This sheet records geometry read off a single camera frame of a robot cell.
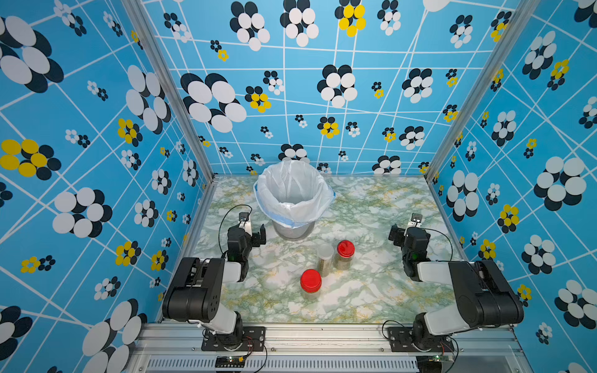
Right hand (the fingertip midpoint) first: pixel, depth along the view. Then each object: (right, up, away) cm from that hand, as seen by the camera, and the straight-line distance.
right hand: (412, 227), depth 93 cm
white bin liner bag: (-48, +14, +6) cm, 50 cm away
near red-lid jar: (-41, -16, -19) cm, 48 cm away
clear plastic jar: (-37, -6, -19) cm, 42 cm away
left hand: (-64, +1, +1) cm, 64 cm away
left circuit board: (-67, -40, -20) cm, 80 cm away
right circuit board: (-4, -39, -22) cm, 45 cm away
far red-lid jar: (-30, -9, -12) cm, 33 cm away
